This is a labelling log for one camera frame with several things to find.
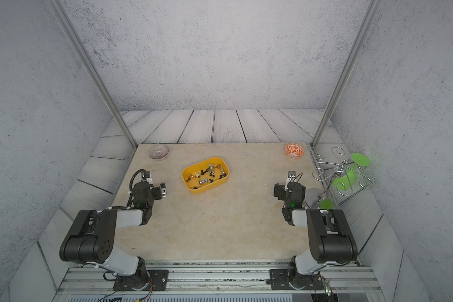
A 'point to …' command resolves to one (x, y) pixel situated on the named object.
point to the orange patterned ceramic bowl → (294, 151)
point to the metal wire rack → (340, 165)
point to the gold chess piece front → (217, 166)
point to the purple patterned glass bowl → (158, 151)
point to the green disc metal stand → (343, 178)
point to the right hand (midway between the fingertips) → (290, 183)
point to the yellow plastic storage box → (206, 174)
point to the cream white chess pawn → (198, 175)
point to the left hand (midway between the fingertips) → (155, 183)
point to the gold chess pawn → (193, 175)
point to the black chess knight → (211, 180)
